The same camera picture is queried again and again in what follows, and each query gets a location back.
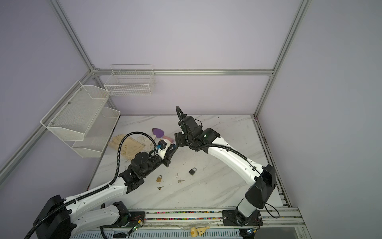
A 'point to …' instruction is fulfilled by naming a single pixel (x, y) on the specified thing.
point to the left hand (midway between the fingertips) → (174, 146)
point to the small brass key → (159, 187)
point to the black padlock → (191, 172)
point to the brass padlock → (158, 179)
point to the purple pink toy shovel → (159, 133)
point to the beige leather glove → (130, 145)
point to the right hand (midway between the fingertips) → (178, 136)
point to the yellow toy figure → (195, 231)
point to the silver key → (179, 180)
